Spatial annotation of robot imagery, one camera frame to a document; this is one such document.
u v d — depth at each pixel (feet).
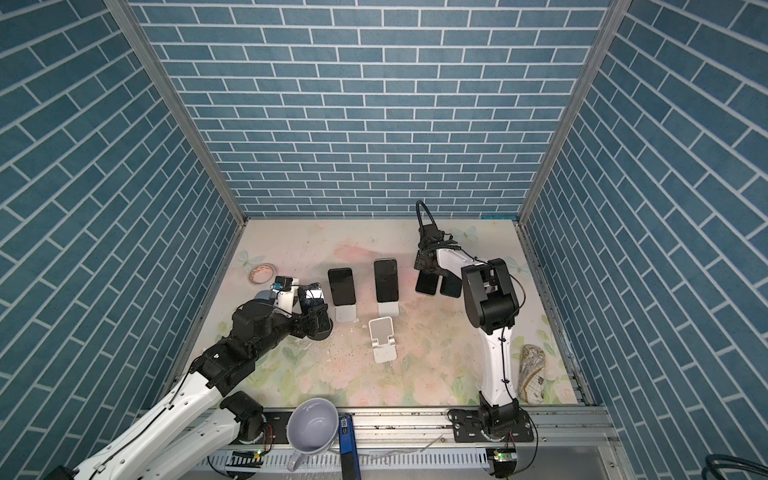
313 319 2.23
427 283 3.40
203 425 1.92
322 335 2.91
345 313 3.08
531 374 2.64
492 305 1.89
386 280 2.86
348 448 2.28
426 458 2.32
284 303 2.15
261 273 3.43
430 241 2.77
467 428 2.40
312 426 2.42
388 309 3.08
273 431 2.37
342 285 2.90
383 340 2.75
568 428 2.53
